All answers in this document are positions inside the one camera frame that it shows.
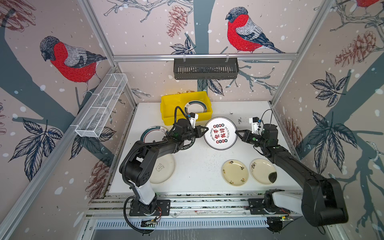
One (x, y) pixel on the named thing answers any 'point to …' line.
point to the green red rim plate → (195, 106)
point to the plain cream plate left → (163, 168)
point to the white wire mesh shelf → (101, 104)
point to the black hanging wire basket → (206, 68)
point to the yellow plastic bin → (176, 107)
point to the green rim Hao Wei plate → (188, 143)
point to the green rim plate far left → (154, 133)
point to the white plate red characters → (221, 134)
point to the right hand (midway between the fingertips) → (235, 133)
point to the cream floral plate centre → (235, 172)
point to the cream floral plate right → (260, 168)
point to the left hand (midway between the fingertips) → (208, 129)
